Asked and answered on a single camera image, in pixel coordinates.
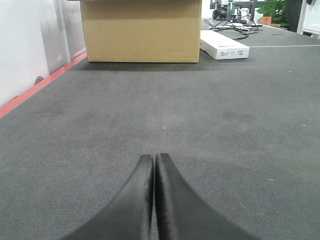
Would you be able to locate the large brown cardboard box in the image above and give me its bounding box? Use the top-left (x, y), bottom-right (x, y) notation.
top-left (79, 0), bottom-right (203, 64)

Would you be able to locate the tangle of black cables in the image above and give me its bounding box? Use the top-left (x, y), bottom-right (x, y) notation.
top-left (203, 14), bottom-right (263, 41)

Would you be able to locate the long white carton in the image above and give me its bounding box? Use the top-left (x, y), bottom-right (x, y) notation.
top-left (199, 29), bottom-right (250, 61)

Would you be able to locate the black bag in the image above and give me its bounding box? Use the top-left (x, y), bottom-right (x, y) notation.
top-left (211, 8), bottom-right (229, 21)

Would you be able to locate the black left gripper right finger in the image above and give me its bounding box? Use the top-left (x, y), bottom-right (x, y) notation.
top-left (154, 152), bottom-right (256, 240)

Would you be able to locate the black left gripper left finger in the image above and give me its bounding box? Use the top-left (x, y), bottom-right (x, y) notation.
top-left (61, 154), bottom-right (154, 240)

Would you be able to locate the white board panel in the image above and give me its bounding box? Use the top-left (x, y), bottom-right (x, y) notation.
top-left (296, 0), bottom-right (320, 40)

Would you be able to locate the green potted plant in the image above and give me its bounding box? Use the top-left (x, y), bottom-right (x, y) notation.
top-left (256, 0), bottom-right (292, 28)

